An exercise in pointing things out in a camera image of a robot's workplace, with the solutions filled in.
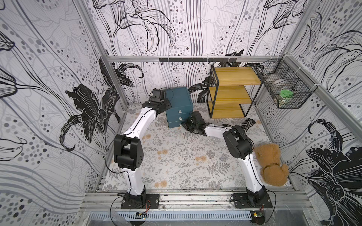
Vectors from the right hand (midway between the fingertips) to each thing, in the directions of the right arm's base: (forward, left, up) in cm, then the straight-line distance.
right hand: (182, 121), depth 103 cm
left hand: (+1, +8, +16) cm, 18 cm away
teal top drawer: (-2, +1, +14) cm, 14 cm away
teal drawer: (-3, +6, +7) cm, 10 cm away
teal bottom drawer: (-4, +5, +2) cm, 6 cm away
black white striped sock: (-1, -49, -3) cm, 49 cm away
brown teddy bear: (-29, -51, +4) cm, 59 cm away
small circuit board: (-57, +19, -6) cm, 60 cm away
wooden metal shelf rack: (+15, -32, +15) cm, 39 cm away
